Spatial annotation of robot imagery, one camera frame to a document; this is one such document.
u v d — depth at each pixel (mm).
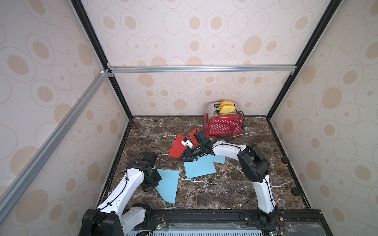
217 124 992
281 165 853
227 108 972
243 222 730
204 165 910
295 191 725
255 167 536
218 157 952
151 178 673
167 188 910
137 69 924
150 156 670
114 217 406
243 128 1093
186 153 827
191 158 797
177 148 1016
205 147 771
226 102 1000
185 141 872
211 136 1083
